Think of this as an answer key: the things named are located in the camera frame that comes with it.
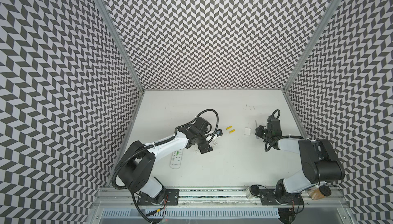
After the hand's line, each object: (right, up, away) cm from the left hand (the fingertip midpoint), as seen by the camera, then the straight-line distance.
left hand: (208, 139), depth 86 cm
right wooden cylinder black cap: (+53, -23, -13) cm, 59 cm away
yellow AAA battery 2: (+15, +3, +9) cm, 18 cm away
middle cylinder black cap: (+20, -18, -18) cm, 33 cm away
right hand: (+32, +2, +10) cm, 33 cm away
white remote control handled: (+2, -3, +5) cm, 6 cm away
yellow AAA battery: (+13, +5, +10) cm, 17 cm away
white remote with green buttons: (-18, -10, -3) cm, 21 cm away
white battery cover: (+25, +2, +9) cm, 27 cm away
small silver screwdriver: (+30, 0, +6) cm, 31 cm away
